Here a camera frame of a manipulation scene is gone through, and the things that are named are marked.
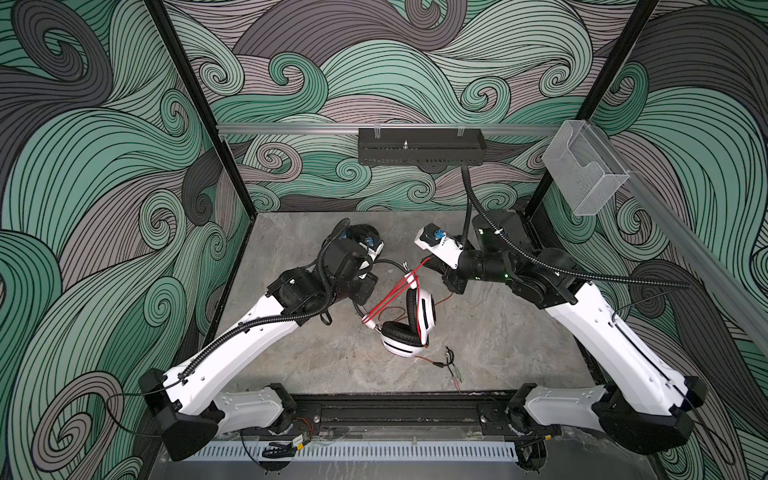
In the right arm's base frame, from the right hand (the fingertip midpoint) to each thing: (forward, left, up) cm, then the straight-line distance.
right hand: (429, 257), depth 63 cm
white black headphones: (-15, +7, -7) cm, 18 cm away
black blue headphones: (+30, +18, -28) cm, 45 cm away
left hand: (+1, +13, -8) cm, 16 cm away
